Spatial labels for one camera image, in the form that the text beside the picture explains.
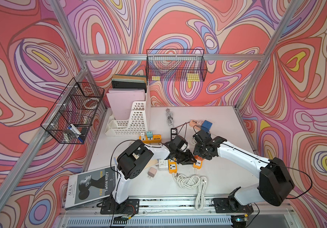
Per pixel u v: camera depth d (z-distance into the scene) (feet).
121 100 2.98
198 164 2.81
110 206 2.41
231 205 2.15
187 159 2.61
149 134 3.13
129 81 3.06
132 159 1.72
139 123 2.96
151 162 2.90
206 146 2.07
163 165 2.70
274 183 1.36
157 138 3.19
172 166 2.77
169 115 3.64
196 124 3.39
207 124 3.23
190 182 2.63
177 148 2.47
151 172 2.75
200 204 2.44
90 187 2.52
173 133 3.30
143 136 3.15
